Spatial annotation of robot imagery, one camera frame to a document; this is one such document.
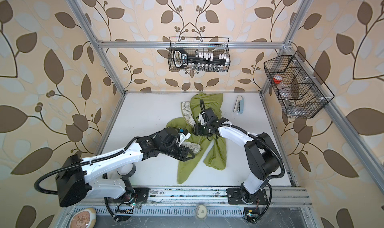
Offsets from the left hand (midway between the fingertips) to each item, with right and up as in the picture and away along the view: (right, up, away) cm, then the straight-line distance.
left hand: (193, 155), depth 73 cm
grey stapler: (+33, +25, +35) cm, 54 cm away
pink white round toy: (-49, -27, -6) cm, 56 cm away
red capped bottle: (+46, +39, +8) cm, 61 cm away
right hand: (+1, +8, +16) cm, 18 cm away
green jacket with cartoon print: (+12, -4, +8) cm, 15 cm away
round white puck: (+4, -19, -12) cm, 23 cm away
